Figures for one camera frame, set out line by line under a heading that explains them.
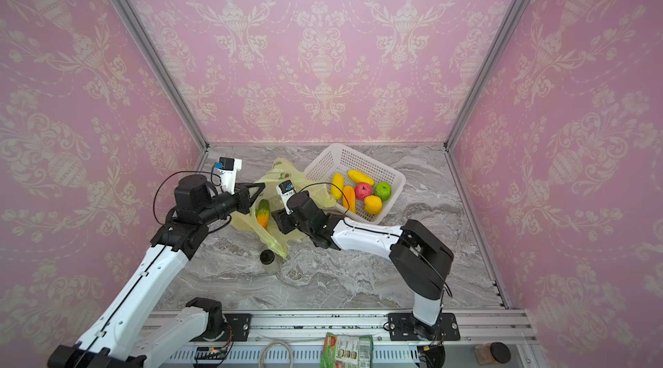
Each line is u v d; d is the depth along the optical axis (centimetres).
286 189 72
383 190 97
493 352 62
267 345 70
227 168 63
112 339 39
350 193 100
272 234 67
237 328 74
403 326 73
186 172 58
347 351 69
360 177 105
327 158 106
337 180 103
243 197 63
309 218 64
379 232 52
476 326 76
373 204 95
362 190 97
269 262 78
